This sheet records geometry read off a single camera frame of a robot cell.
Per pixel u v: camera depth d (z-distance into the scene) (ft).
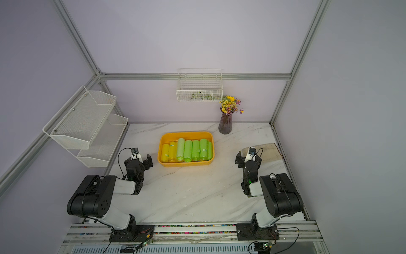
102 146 3.05
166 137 3.43
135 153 2.61
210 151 3.17
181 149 3.08
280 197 1.51
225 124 3.53
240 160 2.73
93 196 1.51
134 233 2.21
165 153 3.24
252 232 2.21
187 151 3.05
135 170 2.36
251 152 2.54
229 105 3.20
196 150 3.07
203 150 3.08
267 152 3.42
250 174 2.28
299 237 2.31
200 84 3.11
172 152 3.23
